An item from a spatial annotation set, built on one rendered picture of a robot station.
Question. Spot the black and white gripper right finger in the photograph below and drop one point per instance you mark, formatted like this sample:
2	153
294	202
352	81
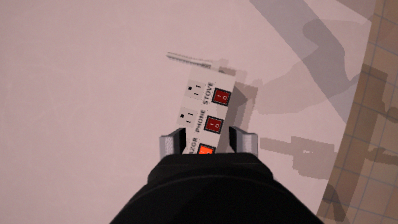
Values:
242	141

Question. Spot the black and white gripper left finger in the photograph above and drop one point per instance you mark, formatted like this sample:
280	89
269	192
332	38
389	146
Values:
174	143

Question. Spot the white power strip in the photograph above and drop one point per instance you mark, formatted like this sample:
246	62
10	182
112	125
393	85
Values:
204	105

